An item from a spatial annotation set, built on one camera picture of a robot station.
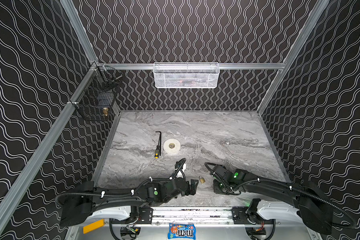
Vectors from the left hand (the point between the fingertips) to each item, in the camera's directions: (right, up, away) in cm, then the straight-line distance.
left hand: (197, 184), depth 72 cm
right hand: (+12, -7, +10) cm, 17 cm away
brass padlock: (+4, -3, +14) cm, 15 cm away
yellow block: (-50, -19, -1) cm, 53 cm away
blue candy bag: (-8, -20, -3) cm, 22 cm away
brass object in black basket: (-50, +37, +10) cm, 63 cm away
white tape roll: (-14, +12, +25) cm, 31 cm away
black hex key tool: (-23, +14, +26) cm, 37 cm away
